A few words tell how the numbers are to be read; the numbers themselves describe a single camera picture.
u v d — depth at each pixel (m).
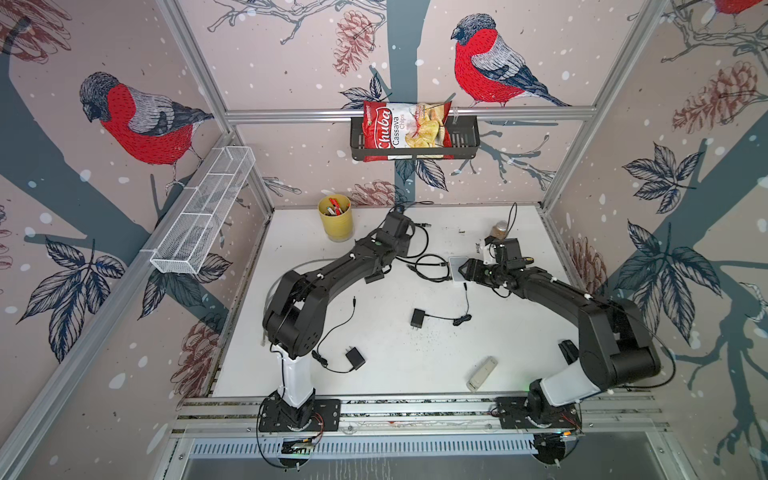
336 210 1.07
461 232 1.14
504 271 0.72
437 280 1.00
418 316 0.90
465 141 0.93
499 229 1.01
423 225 1.14
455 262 1.01
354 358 0.81
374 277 1.00
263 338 0.52
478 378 0.78
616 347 0.45
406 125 0.88
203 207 0.79
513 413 0.73
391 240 0.71
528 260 1.02
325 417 0.73
